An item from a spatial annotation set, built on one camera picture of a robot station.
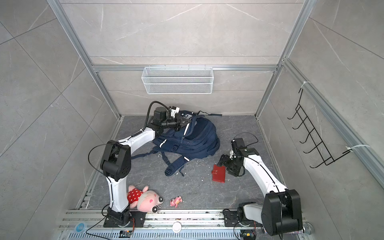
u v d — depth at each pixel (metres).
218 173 0.88
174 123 0.80
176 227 0.72
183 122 0.86
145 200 0.72
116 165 0.53
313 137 0.68
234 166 0.70
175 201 0.77
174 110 0.86
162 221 0.74
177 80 1.00
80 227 0.72
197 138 0.88
